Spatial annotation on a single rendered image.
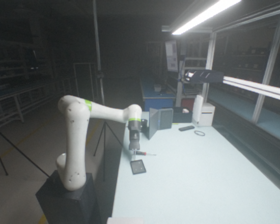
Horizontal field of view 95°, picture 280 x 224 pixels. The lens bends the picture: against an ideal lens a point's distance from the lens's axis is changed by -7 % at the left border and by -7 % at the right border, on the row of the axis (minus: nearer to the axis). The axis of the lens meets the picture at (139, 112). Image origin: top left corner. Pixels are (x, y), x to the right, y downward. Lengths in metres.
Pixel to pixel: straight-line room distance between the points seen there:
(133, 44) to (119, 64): 2.01
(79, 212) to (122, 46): 11.89
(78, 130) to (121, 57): 11.76
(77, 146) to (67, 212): 0.61
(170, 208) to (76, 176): 0.52
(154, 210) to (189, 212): 0.16
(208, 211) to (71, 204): 0.85
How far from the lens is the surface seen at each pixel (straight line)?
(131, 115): 0.99
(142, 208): 0.77
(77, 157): 0.83
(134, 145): 0.95
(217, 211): 0.83
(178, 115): 1.51
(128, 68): 12.36
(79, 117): 0.72
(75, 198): 1.12
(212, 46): 1.64
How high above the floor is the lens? 1.64
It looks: 21 degrees down
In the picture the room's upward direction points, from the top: straight up
